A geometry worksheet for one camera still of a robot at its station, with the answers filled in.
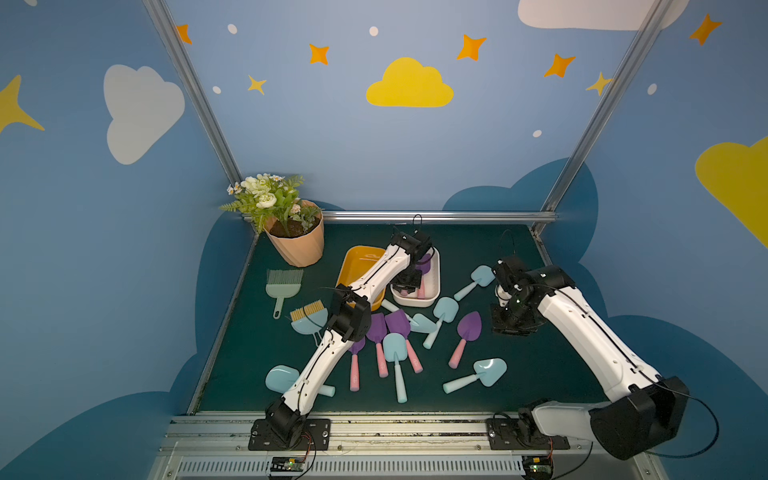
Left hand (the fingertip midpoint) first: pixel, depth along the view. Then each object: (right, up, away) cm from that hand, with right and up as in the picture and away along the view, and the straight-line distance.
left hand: (408, 285), depth 100 cm
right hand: (+23, -9, -23) cm, 34 cm away
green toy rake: (-44, 0, +3) cm, 44 cm away
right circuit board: (+30, -42, -27) cm, 59 cm away
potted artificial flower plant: (-40, +21, +4) cm, 45 cm away
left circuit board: (-32, -41, -28) cm, 59 cm away
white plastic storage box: (+9, 0, +4) cm, 10 cm away
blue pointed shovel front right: (+22, -23, -15) cm, 36 cm away
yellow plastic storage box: (-18, +7, +7) cm, 21 cm away
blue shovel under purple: (+3, -11, -6) cm, 13 cm away
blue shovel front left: (-37, -25, -17) cm, 48 cm away
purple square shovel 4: (-1, -2, -2) cm, 3 cm away
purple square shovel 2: (-10, -14, -5) cm, 18 cm away
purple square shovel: (-17, -22, -16) cm, 32 cm away
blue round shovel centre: (-5, -18, -11) cm, 22 cm away
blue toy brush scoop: (-33, -11, -3) cm, 35 cm away
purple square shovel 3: (-4, -11, -6) cm, 13 cm away
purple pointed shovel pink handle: (+7, +6, +8) cm, 12 cm away
